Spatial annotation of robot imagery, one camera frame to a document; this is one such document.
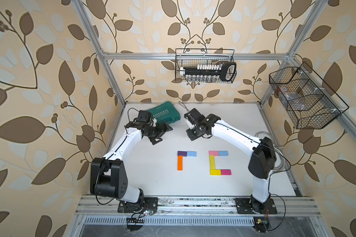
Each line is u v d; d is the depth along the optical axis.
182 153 0.91
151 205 0.74
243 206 0.73
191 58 0.91
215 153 0.92
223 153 0.92
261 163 0.47
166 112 1.09
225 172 0.85
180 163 0.89
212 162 0.90
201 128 0.60
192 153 0.92
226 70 0.83
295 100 0.70
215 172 0.85
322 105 0.68
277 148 0.91
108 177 0.43
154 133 0.74
